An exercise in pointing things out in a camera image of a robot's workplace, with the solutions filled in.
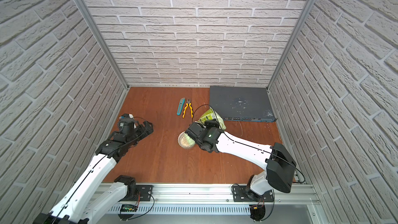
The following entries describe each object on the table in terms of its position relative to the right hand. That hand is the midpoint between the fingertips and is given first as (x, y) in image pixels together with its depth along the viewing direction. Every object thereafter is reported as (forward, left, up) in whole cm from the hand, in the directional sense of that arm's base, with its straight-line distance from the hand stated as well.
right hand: (213, 122), depth 77 cm
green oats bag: (+5, +1, -1) cm, 5 cm away
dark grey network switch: (+23, -26, -17) cm, 39 cm away
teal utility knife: (+30, +19, -18) cm, 40 cm away
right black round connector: (-37, -17, -21) cm, 46 cm away
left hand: (+3, +36, -2) cm, 36 cm away
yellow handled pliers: (+27, +15, -18) cm, 36 cm away
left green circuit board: (-32, +43, -21) cm, 58 cm away
